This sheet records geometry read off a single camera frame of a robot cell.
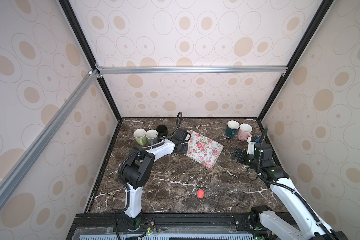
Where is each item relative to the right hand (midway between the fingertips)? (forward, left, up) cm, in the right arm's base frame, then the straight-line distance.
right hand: (237, 151), depth 81 cm
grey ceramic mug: (+18, +51, -9) cm, 55 cm away
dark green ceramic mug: (+25, -5, -9) cm, 27 cm away
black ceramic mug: (+22, +44, -7) cm, 49 cm away
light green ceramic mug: (+18, +58, -8) cm, 61 cm away
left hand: (+11, +27, -11) cm, 31 cm away
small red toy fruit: (-18, +21, -14) cm, 31 cm away
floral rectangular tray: (+11, +16, -16) cm, 25 cm away
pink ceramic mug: (+20, -12, -8) cm, 25 cm away
